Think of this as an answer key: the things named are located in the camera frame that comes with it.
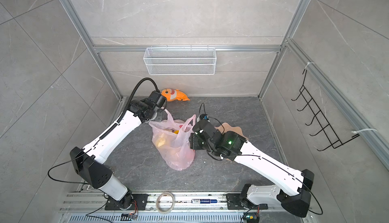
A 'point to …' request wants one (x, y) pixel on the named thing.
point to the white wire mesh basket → (181, 61)
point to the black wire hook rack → (333, 139)
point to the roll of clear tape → (157, 204)
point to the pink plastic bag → (171, 141)
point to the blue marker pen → (203, 201)
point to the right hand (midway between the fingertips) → (194, 140)
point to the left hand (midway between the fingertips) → (156, 111)
